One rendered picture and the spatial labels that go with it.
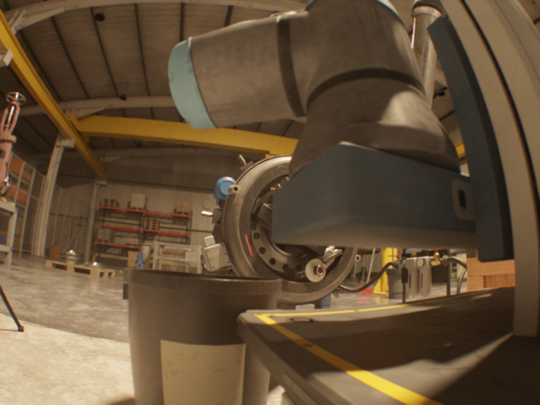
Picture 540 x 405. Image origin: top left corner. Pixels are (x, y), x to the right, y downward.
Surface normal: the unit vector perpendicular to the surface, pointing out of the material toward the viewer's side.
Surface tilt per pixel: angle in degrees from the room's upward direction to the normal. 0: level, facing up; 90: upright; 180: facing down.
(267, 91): 151
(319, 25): 97
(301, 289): 90
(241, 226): 90
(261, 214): 90
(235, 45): 101
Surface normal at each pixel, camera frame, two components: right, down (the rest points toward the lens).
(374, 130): -0.32, -0.25
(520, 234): -0.96, -0.11
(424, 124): 0.19, -0.55
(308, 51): -0.26, 0.31
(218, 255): 0.37, -0.21
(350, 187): 0.09, -0.24
